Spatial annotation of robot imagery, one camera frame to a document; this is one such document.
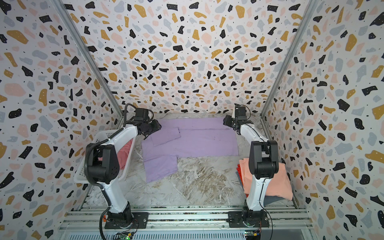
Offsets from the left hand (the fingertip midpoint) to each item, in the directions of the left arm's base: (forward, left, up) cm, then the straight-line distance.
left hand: (158, 126), depth 94 cm
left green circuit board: (-55, +10, -14) cm, 58 cm away
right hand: (+6, -44, +2) cm, 45 cm away
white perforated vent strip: (-56, -8, -14) cm, 58 cm away
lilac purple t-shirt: (+2, -20, -16) cm, 25 cm away
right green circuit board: (-56, -50, -15) cm, 76 cm away
